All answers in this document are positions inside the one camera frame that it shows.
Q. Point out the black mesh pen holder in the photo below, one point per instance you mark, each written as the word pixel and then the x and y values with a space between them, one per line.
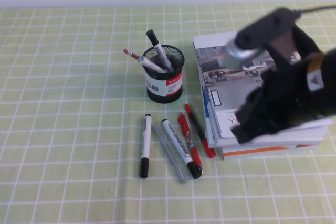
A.
pixel 166 87

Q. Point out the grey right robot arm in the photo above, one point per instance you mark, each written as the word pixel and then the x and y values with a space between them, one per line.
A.
pixel 300 88

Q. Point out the red ballpoint pen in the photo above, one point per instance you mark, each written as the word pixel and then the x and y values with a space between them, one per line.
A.
pixel 187 134

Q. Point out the top white brochure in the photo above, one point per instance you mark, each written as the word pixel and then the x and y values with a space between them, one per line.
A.
pixel 289 88

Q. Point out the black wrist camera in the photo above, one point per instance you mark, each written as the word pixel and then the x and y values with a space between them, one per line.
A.
pixel 250 42

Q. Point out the black cap marker in holder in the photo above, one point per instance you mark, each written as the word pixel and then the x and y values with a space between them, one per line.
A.
pixel 160 51

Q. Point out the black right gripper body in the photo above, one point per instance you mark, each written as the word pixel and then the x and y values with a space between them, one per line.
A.
pixel 301 87

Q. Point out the grey barcode marker pen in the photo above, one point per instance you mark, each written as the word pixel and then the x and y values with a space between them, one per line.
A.
pixel 191 165

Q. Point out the grey slim pen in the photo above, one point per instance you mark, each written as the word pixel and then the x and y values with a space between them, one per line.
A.
pixel 169 154

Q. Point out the red white pen in holder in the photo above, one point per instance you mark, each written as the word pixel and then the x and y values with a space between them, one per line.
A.
pixel 145 62

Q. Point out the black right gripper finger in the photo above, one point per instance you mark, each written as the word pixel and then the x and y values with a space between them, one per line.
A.
pixel 252 124

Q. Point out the white marker black cap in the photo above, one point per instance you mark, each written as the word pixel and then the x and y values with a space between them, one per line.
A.
pixel 145 154

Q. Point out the red black marker pen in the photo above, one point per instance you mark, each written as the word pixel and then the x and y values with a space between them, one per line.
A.
pixel 209 151

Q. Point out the green checked tablecloth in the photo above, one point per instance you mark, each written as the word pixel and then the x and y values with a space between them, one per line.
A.
pixel 72 105

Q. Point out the bottom orange spine book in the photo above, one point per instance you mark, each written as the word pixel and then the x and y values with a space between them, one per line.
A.
pixel 231 154

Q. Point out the middle white book stack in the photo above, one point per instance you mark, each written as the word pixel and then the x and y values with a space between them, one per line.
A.
pixel 225 90

